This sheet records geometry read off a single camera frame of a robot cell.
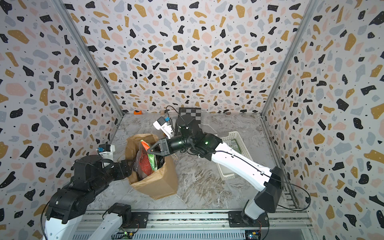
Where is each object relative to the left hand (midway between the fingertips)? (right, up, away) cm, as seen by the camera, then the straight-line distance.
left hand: (129, 161), depth 66 cm
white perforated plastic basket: (+45, -10, +16) cm, 49 cm away
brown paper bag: (+15, -10, +1) cm, 18 cm away
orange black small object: (-21, +27, +57) cm, 66 cm away
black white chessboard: (+27, +27, +53) cm, 65 cm away
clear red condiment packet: (+2, -5, +9) cm, 10 cm away
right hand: (+12, +6, -10) cm, 17 cm away
